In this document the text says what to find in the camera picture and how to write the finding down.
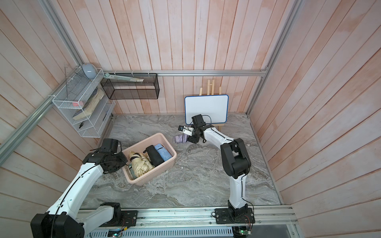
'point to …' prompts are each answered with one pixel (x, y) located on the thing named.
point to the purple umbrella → (181, 138)
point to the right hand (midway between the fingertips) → (191, 131)
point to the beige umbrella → (141, 162)
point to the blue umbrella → (163, 152)
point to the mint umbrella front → (133, 173)
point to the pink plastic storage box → (140, 147)
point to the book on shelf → (91, 105)
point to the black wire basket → (118, 89)
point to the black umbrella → (154, 156)
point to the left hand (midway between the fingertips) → (124, 163)
